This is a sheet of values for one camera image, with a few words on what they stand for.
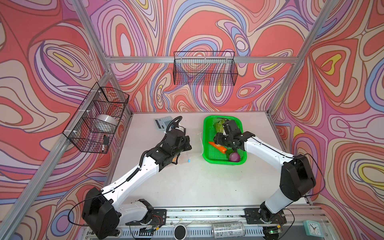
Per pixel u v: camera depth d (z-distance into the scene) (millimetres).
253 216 738
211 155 965
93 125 735
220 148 967
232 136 664
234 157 886
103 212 375
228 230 662
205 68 960
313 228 689
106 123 701
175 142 573
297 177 447
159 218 723
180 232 655
